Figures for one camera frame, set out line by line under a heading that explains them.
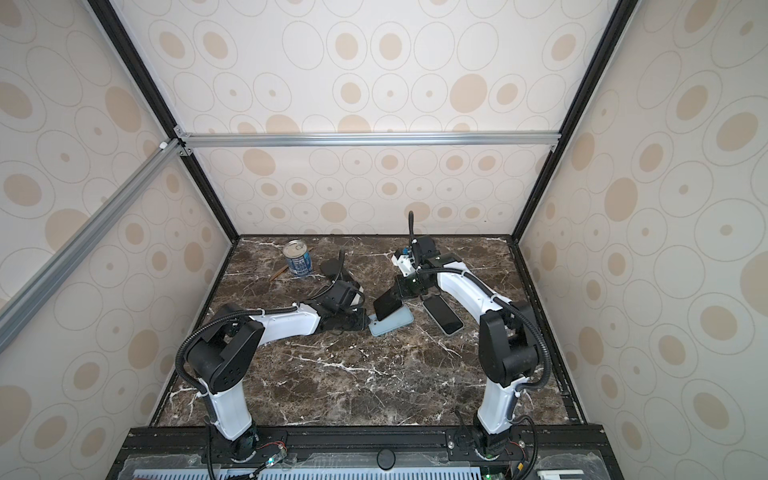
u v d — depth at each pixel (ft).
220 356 1.59
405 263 2.73
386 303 3.05
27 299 1.72
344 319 2.62
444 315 3.19
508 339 1.59
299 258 3.29
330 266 3.67
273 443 2.39
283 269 3.59
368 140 3.02
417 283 2.50
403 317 3.19
